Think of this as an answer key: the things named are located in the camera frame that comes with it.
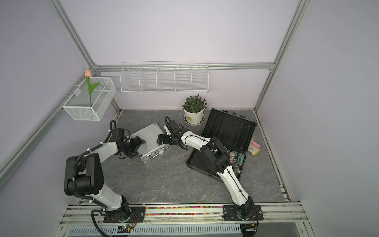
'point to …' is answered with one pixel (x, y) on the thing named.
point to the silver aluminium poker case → (150, 148)
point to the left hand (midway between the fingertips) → (143, 146)
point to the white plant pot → (194, 118)
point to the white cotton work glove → (253, 149)
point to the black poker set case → (234, 130)
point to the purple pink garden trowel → (252, 142)
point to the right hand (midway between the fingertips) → (161, 141)
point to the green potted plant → (195, 104)
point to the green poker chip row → (240, 160)
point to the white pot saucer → (194, 124)
